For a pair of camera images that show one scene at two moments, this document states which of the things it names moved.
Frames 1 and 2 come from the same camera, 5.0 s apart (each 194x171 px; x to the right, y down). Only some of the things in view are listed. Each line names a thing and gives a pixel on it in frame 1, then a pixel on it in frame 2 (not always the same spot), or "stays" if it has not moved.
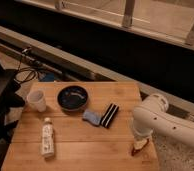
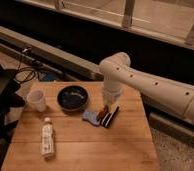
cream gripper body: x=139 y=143 → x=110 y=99
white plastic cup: x=37 y=100 stays
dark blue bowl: x=72 y=98 stays
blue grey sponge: x=92 y=116 stays
